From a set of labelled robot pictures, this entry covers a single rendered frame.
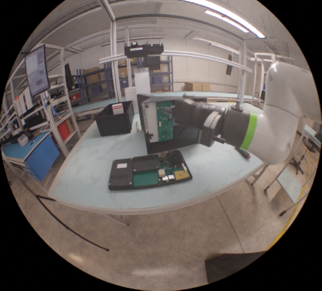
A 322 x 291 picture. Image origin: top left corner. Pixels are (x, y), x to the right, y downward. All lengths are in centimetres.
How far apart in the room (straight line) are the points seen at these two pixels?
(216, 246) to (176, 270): 47
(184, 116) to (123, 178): 25
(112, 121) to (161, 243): 122
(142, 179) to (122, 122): 34
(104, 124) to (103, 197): 39
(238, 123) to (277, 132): 9
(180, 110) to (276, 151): 25
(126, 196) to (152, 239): 101
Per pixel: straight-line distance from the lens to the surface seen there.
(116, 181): 33
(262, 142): 23
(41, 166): 165
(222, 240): 142
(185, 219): 132
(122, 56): 94
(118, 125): 58
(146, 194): 32
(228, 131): 23
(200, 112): 25
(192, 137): 47
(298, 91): 25
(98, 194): 37
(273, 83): 25
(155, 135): 39
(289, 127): 25
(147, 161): 36
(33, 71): 144
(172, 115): 29
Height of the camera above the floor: 128
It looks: 29 degrees down
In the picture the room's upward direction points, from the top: 3 degrees counter-clockwise
